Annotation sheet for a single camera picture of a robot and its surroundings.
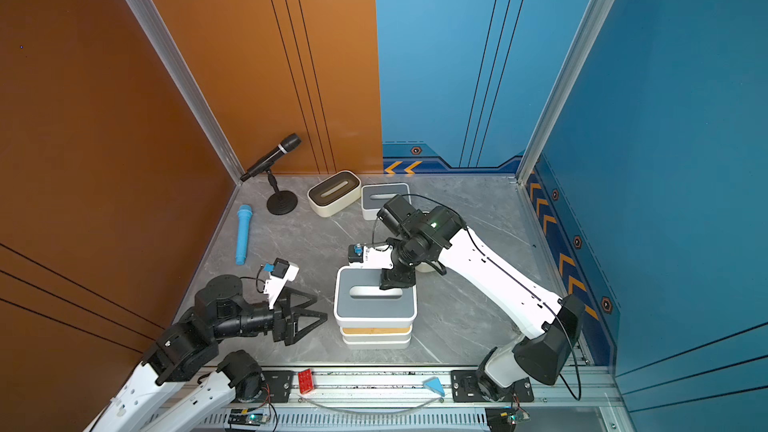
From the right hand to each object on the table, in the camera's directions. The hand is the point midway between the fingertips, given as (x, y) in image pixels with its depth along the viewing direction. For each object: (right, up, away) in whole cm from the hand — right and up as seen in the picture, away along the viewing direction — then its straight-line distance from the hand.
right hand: (386, 269), depth 70 cm
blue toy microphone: (-51, +10, +34) cm, 62 cm away
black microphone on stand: (-41, +16, +41) cm, 60 cm away
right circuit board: (+28, -35, 0) cm, 45 cm away
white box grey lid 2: (-2, -19, +4) cm, 20 cm away
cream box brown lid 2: (+8, +2, -8) cm, 12 cm away
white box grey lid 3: (-6, -6, -5) cm, 10 cm away
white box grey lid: (-5, +19, +42) cm, 46 cm away
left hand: (-14, -6, -7) cm, 16 cm away
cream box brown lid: (-20, +19, +38) cm, 47 cm away
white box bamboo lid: (-2, -15, +2) cm, 15 cm away
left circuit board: (-35, -36, +2) cm, 51 cm away
